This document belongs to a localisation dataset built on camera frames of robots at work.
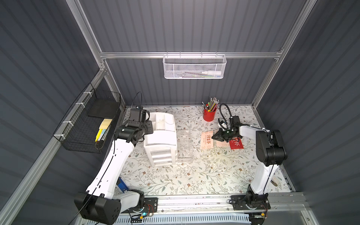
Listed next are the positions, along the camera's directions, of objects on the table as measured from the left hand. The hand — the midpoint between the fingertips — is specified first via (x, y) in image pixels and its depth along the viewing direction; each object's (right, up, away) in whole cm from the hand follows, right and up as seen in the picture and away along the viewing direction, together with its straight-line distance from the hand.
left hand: (148, 125), depth 75 cm
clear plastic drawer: (+20, -15, +21) cm, 33 cm away
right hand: (+41, -9, +21) cm, 47 cm away
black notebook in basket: (-26, +10, +4) cm, 28 cm away
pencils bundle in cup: (+40, +14, +27) cm, 50 cm away
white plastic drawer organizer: (+8, -10, -7) cm, 14 cm away
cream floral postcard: (+35, -12, +21) cm, 43 cm away
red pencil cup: (+39, +6, +34) cm, 52 cm away
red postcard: (+56, -14, +22) cm, 62 cm away
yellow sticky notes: (-23, -1, -3) cm, 23 cm away
